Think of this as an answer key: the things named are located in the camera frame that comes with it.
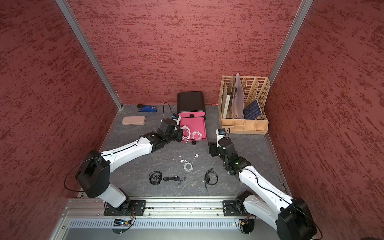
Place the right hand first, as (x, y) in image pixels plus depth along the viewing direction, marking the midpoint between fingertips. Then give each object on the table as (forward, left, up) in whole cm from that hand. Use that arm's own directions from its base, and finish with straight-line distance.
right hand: (213, 144), depth 83 cm
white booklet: (+23, -10, +8) cm, 27 cm away
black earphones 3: (-15, +4, -12) cm, 20 cm away
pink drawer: (+22, +12, +2) cm, 25 cm away
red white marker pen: (+46, -7, -13) cm, 48 cm away
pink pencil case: (+28, +56, -10) cm, 64 cm away
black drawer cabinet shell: (+33, +12, +2) cm, 36 cm away
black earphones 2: (-15, +22, -11) cm, 29 cm away
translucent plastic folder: (+37, -22, -1) cm, 43 cm away
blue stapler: (+40, +49, -10) cm, 64 cm away
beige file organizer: (+41, -33, +7) cm, 53 cm away
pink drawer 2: (+15, +11, -6) cm, 19 cm away
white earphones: (+9, +16, -1) cm, 18 cm away
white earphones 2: (+14, +9, -7) cm, 18 cm away
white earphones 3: (-7, +15, -13) cm, 21 cm away
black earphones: (-14, +34, -11) cm, 38 cm away
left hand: (+8, +19, +1) cm, 20 cm away
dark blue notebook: (+27, -31, -3) cm, 41 cm away
